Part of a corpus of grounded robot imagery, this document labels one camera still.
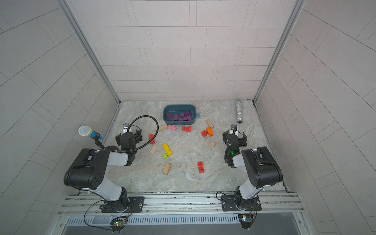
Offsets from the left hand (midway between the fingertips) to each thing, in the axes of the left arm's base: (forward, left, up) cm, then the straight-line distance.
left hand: (133, 129), depth 94 cm
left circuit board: (-49, -6, -3) cm, 49 cm away
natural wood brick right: (+8, -51, -3) cm, 51 cm away
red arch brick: (+3, -35, -4) cm, 35 cm away
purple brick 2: (+16, -35, -4) cm, 39 cm away
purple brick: (+13, -26, -3) cm, 30 cm away
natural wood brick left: (-12, -15, -4) cm, 19 cm away
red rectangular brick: (-3, -11, -4) cm, 12 cm away
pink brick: (+4, -23, -4) cm, 24 cm away
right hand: (0, -67, +1) cm, 67 cm away
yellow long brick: (-12, -23, -4) cm, 27 cm away
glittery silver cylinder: (+26, -74, -1) cm, 79 cm away
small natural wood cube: (-8, -51, -3) cm, 52 cm away
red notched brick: (-23, -44, -4) cm, 49 cm away
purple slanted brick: (+12, -32, -4) cm, 35 cm away
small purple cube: (+14, -31, -2) cm, 34 cm away
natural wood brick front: (-24, -24, -3) cm, 35 cm away
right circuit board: (-47, -65, -5) cm, 80 cm away
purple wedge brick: (+14, -22, -4) cm, 26 cm away
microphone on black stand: (-15, +11, +21) cm, 28 cm away
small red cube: (0, -47, -5) cm, 47 cm away
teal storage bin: (+14, -29, -2) cm, 33 cm away
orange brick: (+1, -50, -3) cm, 50 cm away
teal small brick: (+16, -43, -4) cm, 46 cm away
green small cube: (-16, -22, -4) cm, 28 cm away
